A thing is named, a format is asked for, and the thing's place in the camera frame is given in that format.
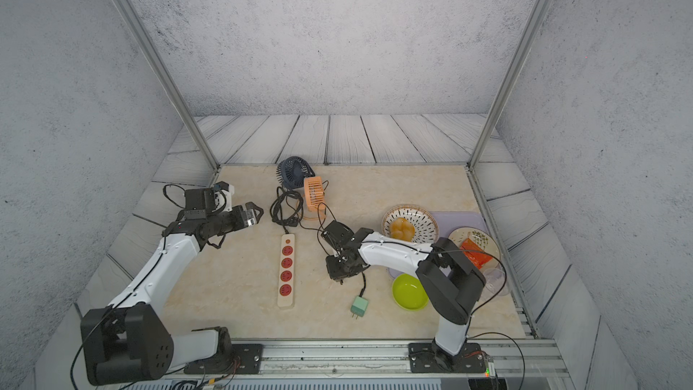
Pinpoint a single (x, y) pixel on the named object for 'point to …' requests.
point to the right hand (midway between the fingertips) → (335, 274)
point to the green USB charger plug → (358, 306)
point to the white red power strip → (286, 272)
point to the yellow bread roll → (402, 228)
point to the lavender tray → (450, 221)
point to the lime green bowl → (409, 292)
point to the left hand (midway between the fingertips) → (254, 212)
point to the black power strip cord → (287, 208)
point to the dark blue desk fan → (293, 171)
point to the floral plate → (483, 239)
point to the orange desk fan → (313, 188)
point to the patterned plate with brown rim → (423, 221)
